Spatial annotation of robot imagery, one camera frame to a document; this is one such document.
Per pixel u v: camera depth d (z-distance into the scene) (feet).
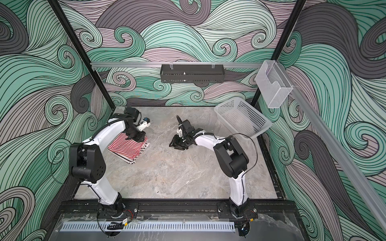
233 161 1.65
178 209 2.44
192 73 3.11
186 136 2.44
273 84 2.58
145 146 3.15
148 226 2.29
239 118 3.70
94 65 3.15
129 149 3.02
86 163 1.55
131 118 2.30
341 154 1.65
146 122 2.74
